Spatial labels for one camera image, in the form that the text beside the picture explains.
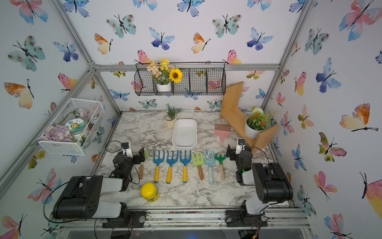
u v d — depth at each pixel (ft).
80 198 1.44
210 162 3.06
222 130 3.54
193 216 2.48
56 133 1.95
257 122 2.72
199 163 3.06
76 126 2.15
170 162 3.06
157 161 3.07
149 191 2.41
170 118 3.57
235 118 3.64
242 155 2.37
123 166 2.33
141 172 2.96
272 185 1.50
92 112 2.59
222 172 2.91
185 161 3.09
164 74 2.81
